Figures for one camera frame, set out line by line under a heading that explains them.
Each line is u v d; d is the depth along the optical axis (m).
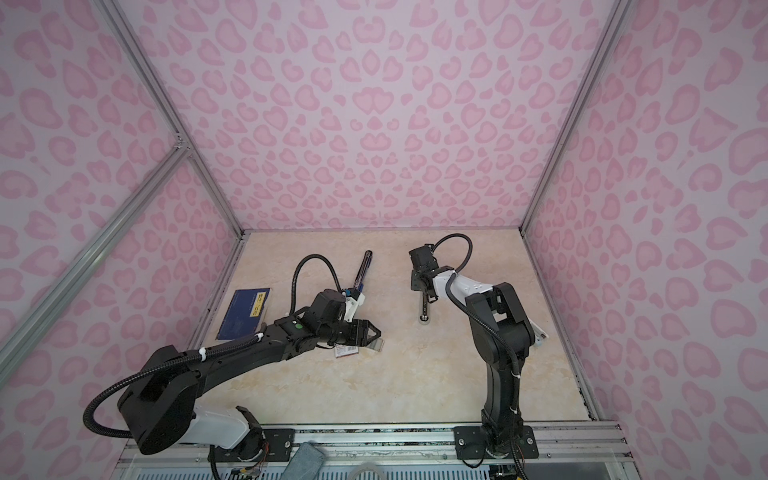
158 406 0.42
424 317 0.94
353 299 0.77
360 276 1.04
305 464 0.68
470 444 0.74
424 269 0.78
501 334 0.53
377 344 0.89
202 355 0.46
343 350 0.88
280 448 0.73
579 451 0.72
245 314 0.98
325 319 0.65
